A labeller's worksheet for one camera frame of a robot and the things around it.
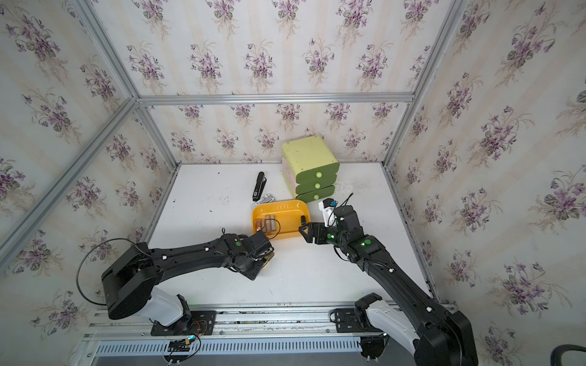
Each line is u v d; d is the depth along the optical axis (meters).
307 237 0.69
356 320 0.73
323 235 0.68
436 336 0.38
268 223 0.96
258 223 0.96
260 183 1.08
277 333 0.73
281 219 0.99
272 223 0.95
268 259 0.87
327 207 0.70
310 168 0.89
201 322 0.73
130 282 0.42
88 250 0.74
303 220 0.97
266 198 1.04
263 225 0.95
